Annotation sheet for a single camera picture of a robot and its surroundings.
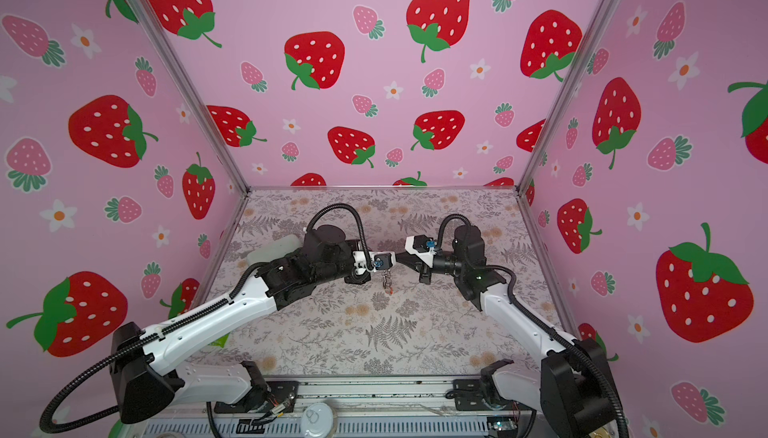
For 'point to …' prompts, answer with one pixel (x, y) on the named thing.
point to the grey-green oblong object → (274, 249)
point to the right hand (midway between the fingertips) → (394, 255)
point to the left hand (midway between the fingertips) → (379, 246)
